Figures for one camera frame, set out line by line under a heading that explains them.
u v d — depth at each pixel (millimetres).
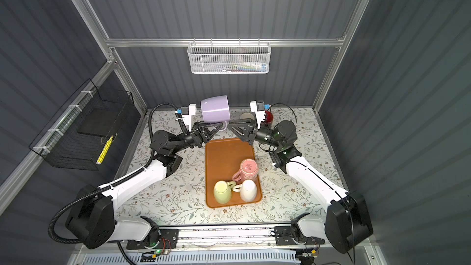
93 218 411
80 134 726
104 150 688
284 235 734
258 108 586
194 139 588
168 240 722
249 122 613
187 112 586
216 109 568
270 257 705
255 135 586
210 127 610
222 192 756
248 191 769
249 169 806
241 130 661
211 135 612
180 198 846
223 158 987
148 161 564
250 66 916
